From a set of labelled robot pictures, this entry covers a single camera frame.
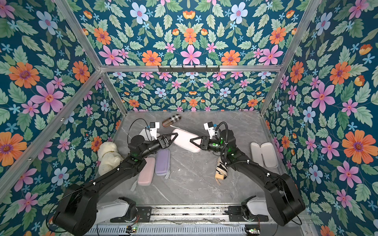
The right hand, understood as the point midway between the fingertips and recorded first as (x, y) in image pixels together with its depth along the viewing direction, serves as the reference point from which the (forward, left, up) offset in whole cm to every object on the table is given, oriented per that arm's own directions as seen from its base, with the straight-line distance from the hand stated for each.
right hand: (194, 138), depth 73 cm
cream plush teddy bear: (-5, +49, -13) cm, 51 cm away
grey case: (-3, +20, -22) cm, 30 cm away
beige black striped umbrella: (-7, -15, -22) cm, 27 cm away
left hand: (+2, +10, 0) cm, 10 cm away
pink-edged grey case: (-1, +5, 0) cm, 5 cm away
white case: (+5, -44, -25) cm, 51 cm away
